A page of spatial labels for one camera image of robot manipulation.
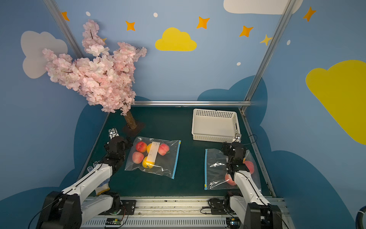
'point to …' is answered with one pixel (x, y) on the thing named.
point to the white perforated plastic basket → (215, 126)
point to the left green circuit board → (113, 221)
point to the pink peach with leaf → (230, 182)
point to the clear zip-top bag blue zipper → (216, 177)
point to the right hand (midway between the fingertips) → (236, 142)
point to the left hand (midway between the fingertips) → (119, 137)
